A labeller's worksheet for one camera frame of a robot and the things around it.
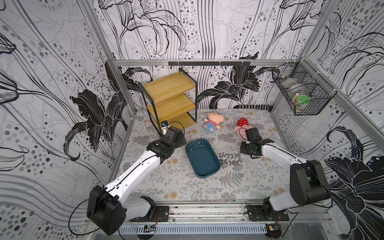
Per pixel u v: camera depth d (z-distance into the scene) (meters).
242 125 1.01
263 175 0.86
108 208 0.38
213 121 1.03
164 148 0.54
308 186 0.43
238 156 0.93
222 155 0.93
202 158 0.93
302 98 0.79
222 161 0.90
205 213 0.75
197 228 0.76
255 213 0.72
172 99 1.04
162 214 0.73
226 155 0.93
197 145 0.98
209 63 0.91
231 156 0.93
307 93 0.80
